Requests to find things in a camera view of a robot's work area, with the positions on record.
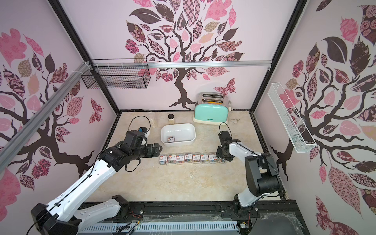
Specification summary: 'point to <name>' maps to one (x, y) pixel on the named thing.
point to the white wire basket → (288, 118)
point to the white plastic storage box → (178, 134)
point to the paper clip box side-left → (180, 158)
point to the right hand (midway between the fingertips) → (222, 157)
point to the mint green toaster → (211, 108)
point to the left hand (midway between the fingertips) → (153, 151)
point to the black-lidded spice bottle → (171, 119)
